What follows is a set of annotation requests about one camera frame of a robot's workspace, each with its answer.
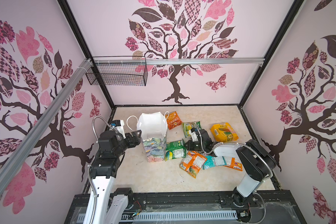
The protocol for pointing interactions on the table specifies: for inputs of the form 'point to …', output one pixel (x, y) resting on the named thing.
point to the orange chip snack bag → (173, 120)
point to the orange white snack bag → (192, 163)
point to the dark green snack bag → (175, 150)
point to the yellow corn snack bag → (224, 132)
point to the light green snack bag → (187, 126)
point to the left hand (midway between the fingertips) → (136, 134)
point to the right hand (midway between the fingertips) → (183, 143)
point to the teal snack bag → (212, 161)
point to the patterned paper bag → (152, 127)
